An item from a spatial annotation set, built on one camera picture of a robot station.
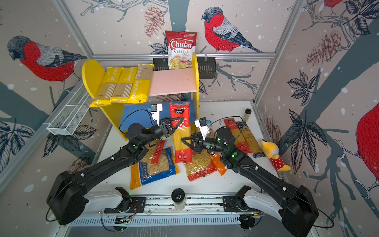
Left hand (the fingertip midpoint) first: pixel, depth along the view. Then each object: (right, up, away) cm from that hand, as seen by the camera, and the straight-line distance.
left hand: (184, 118), depth 61 cm
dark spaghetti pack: (+43, -16, +37) cm, 59 cm away
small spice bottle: (+42, 0, +43) cm, 60 cm away
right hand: (-1, -10, +5) cm, 11 cm away
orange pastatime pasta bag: (+18, -27, +25) cm, 41 cm away
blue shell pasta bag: (-16, -27, +23) cm, 39 cm away
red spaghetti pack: (-1, -16, +4) cm, 16 cm away
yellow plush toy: (+50, -20, +24) cm, 59 cm away
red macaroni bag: (+9, -28, +22) cm, 37 cm away
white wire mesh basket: (-59, +3, +14) cm, 61 cm away
